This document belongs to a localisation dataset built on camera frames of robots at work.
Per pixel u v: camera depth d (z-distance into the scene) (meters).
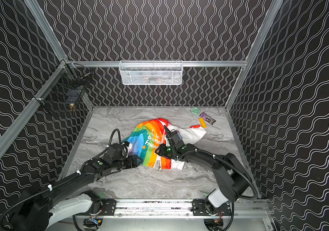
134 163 0.73
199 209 0.74
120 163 0.69
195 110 1.17
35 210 0.40
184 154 0.61
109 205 0.75
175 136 0.69
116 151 0.65
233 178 0.44
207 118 1.12
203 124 1.10
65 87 0.97
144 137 0.95
